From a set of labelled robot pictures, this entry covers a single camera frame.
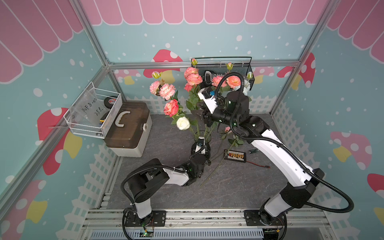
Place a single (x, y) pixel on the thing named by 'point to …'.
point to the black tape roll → (109, 102)
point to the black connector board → (235, 155)
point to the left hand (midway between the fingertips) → (204, 143)
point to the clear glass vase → (206, 134)
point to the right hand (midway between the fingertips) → (195, 107)
